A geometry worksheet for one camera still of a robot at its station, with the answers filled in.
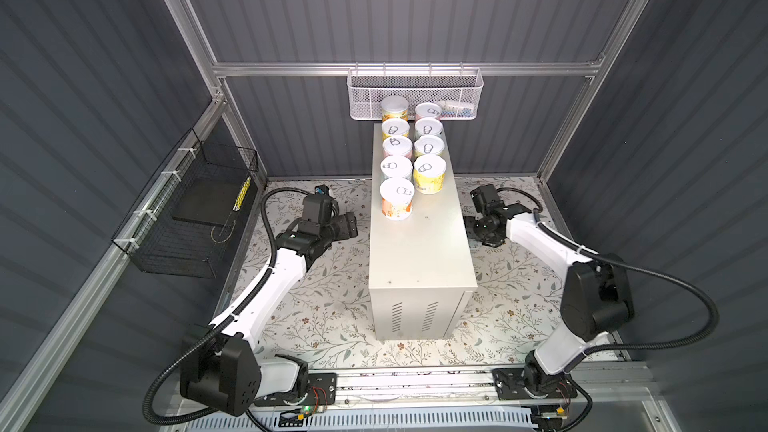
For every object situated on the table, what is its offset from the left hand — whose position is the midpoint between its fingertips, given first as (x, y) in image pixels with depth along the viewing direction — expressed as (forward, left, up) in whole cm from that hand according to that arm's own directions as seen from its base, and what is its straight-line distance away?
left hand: (342, 221), depth 83 cm
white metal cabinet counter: (-24, -18, +14) cm, 33 cm away
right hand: (0, -40, -9) cm, 41 cm away
